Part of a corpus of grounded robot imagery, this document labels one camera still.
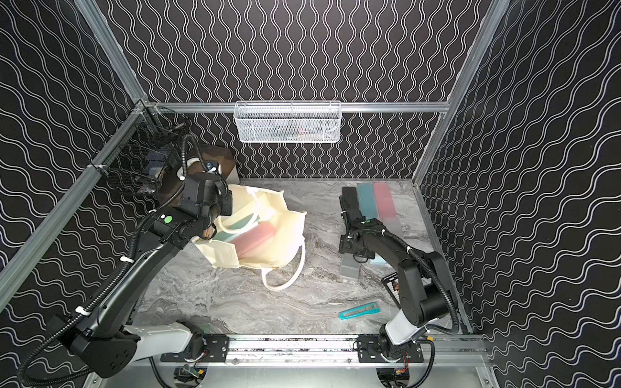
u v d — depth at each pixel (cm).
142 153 92
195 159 99
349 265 92
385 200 114
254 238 94
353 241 67
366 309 82
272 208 109
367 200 113
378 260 83
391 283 86
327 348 76
